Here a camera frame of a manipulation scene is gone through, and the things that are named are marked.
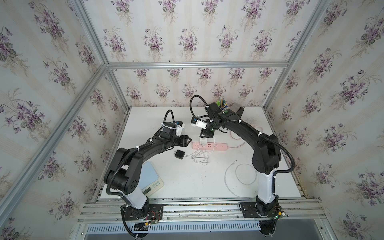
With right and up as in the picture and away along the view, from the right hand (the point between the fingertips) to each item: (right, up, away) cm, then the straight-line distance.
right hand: (205, 131), depth 90 cm
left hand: (-11, -5, +2) cm, 12 cm away
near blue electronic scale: (-31, -26, -10) cm, 42 cm away
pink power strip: (+4, -10, +5) cm, 12 cm away
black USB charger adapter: (-16, -14, +3) cm, 22 cm away
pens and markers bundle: (+14, +20, +18) cm, 30 cm away
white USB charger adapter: (-1, -6, +3) cm, 7 cm away
